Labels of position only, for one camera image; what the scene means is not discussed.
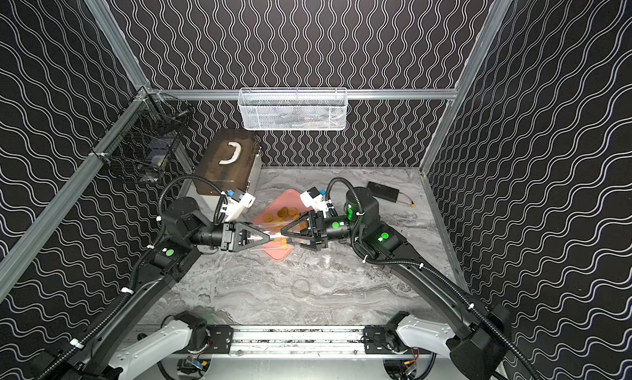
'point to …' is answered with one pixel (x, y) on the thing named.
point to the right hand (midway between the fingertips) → (286, 237)
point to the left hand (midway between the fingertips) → (266, 239)
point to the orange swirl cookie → (283, 212)
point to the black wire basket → (141, 141)
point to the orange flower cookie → (267, 217)
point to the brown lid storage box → (229, 162)
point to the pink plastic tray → (291, 199)
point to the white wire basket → (293, 108)
